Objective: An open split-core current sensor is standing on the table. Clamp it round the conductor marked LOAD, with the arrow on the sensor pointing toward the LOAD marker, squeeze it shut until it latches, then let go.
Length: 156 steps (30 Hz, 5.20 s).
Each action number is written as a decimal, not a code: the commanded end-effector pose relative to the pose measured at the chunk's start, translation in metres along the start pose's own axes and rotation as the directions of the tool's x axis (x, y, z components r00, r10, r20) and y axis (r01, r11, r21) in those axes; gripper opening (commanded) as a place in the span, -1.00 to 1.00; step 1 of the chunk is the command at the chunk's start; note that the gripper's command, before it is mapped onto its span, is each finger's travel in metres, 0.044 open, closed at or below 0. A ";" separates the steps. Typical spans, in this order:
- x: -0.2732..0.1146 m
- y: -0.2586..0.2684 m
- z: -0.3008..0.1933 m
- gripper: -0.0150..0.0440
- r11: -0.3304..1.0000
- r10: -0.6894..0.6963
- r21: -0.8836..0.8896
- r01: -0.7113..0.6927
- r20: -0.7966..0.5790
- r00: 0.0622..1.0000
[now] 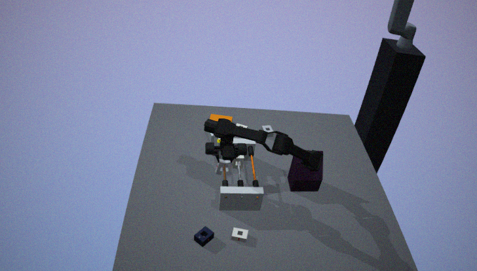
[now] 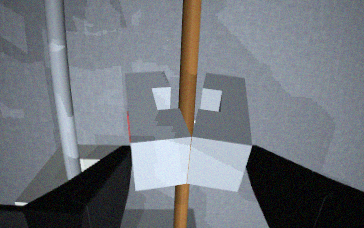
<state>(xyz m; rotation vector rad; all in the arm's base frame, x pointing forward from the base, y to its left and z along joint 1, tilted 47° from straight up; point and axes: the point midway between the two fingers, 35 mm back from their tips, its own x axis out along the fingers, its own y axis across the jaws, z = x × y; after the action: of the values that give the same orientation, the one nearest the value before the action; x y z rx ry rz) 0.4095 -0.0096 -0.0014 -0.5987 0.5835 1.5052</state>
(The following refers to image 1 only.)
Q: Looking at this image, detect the orange rectangular block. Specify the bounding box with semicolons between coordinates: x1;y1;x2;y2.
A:
210;114;233;122

